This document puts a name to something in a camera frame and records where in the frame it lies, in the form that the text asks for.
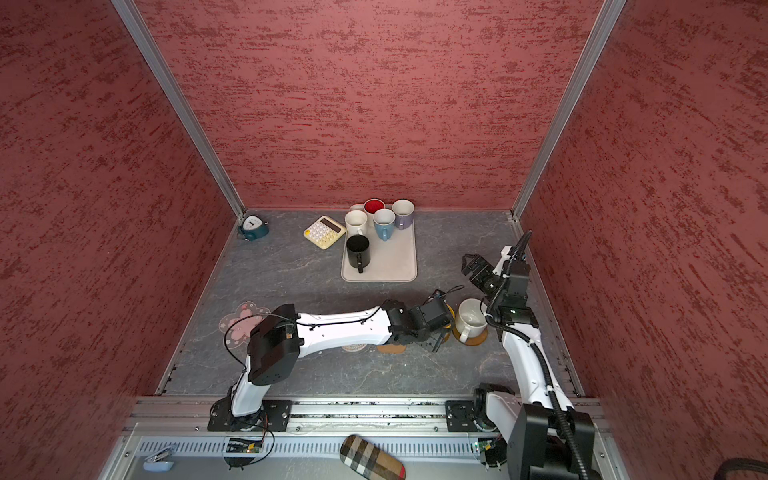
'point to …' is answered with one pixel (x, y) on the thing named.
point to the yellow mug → (448, 326)
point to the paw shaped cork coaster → (391, 348)
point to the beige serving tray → (390, 261)
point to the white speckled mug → (471, 319)
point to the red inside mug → (371, 206)
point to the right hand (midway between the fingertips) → (468, 267)
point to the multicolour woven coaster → (354, 347)
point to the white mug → (355, 223)
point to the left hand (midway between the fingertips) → (429, 337)
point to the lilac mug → (403, 210)
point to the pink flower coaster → (236, 327)
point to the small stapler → (159, 461)
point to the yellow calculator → (324, 231)
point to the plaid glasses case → (368, 461)
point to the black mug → (358, 251)
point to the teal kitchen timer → (253, 228)
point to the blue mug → (384, 219)
